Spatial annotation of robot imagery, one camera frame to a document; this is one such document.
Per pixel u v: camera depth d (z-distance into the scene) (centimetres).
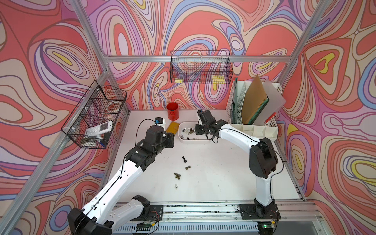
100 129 69
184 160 91
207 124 72
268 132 102
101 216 38
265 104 86
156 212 72
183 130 107
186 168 88
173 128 106
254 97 100
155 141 54
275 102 86
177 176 86
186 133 104
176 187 82
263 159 51
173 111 108
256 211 67
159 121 63
